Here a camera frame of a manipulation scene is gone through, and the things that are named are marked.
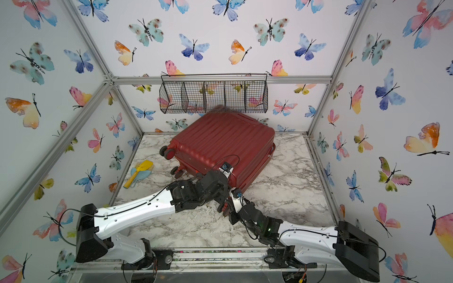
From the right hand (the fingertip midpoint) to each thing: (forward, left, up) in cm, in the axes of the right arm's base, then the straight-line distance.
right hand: (226, 201), depth 77 cm
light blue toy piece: (+19, +51, -13) cm, 56 cm away
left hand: (+3, -1, +8) cm, 8 cm away
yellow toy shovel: (+23, +50, -11) cm, 56 cm away
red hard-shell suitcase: (+25, +8, +11) cm, 29 cm away
